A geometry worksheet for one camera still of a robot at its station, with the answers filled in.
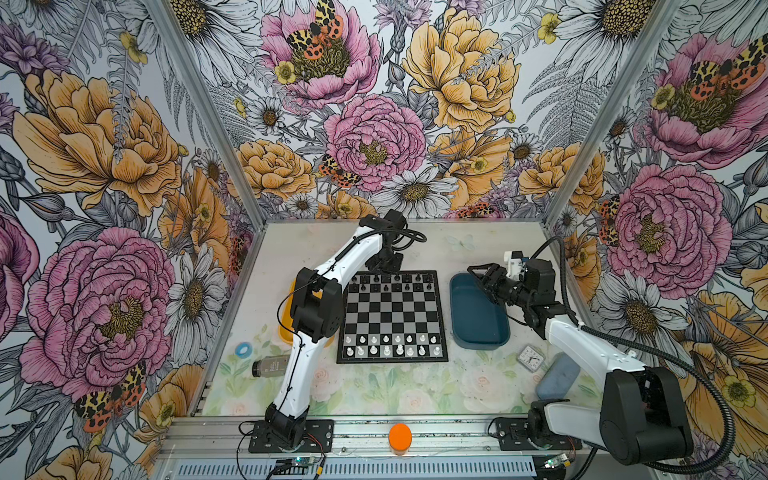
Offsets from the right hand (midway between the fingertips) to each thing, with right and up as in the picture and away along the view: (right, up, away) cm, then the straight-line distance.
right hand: (470, 281), depth 84 cm
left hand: (-24, 0, +10) cm, 26 cm away
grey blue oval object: (+22, -25, -4) cm, 33 cm away
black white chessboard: (-22, -12, +10) cm, 26 cm away
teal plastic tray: (+5, -14, +11) cm, 18 cm away
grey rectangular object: (-54, -23, -2) cm, 59 cm away
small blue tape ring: (-65, -21, +5) cm, 68 cm away
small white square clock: (+17, -22, +1) cm, 28 cm away
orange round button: (-20, -32, -18) cm, 42 cm away
